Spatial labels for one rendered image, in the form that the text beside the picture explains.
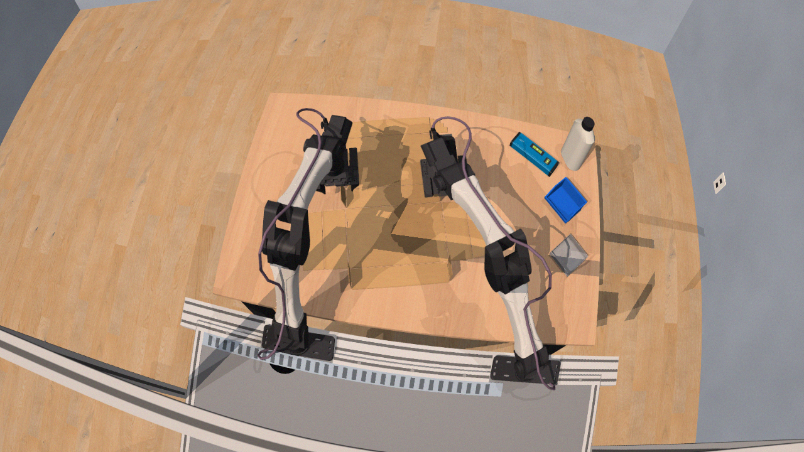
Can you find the blue spirit level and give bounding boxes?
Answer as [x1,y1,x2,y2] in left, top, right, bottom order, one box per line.
[509,132,559,177]

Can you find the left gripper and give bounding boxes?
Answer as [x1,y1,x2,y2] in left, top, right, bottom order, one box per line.
[316,148,359,194]

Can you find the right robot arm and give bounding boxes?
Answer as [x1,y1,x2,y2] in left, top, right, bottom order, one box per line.
[421,130,561,384]

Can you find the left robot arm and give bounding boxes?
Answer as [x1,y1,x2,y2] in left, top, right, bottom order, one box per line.
[262,115,352,361]

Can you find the white plastic bottle with black cap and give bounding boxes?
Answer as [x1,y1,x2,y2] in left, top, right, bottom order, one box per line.
[561,117,595,171]

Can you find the blue plastic bin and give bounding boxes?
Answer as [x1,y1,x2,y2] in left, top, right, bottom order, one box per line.
[545,177,587,223]

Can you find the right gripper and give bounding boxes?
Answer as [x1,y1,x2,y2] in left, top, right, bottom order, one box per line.
[420,155,463,198]

